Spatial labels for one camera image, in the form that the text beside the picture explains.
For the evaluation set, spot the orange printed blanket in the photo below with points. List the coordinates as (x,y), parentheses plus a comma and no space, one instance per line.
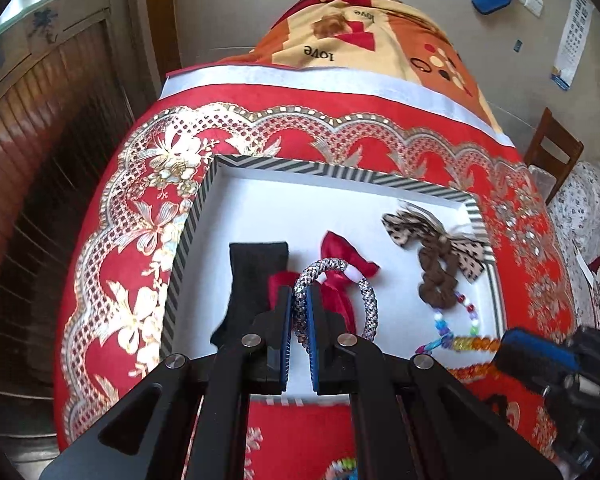
(405,35)

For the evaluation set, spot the striped box with white inside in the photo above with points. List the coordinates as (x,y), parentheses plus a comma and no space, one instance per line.
(290,210)

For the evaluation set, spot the red gold patterned tablecloth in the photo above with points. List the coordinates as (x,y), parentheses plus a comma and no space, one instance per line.
(370,152)

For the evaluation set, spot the wooden door frame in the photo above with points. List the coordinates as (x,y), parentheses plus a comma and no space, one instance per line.
(162,20)

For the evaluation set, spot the ribbed shutter door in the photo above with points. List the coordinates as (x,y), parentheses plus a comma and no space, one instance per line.
(40,160)

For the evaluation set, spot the multicoloured beaded item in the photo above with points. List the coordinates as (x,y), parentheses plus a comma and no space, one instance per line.
(342,467)

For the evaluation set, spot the wall calendar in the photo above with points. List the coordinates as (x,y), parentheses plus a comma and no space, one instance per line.
(572,35)

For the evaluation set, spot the wooden chair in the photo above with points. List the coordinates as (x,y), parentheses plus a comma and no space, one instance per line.
(555,145)

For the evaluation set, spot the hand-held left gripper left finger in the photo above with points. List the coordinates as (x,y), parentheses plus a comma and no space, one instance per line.
(285,340)

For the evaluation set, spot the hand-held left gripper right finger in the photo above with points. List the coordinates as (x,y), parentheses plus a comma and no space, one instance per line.
(314,340)

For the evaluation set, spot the red satin bow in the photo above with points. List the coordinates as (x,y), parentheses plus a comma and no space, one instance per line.
(340,255)

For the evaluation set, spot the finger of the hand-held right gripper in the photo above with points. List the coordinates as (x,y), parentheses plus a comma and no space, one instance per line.
(535,350)

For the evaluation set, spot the white cloth strip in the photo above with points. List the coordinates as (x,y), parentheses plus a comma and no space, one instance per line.
(330,82)

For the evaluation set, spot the brown dotted bow scrunchie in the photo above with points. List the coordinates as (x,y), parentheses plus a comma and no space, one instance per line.
(435,270)

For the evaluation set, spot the white floral cloth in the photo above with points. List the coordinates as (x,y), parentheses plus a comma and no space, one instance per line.
(585,200)

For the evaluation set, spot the black hair band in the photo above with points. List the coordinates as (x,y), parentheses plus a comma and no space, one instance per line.
(252,270)

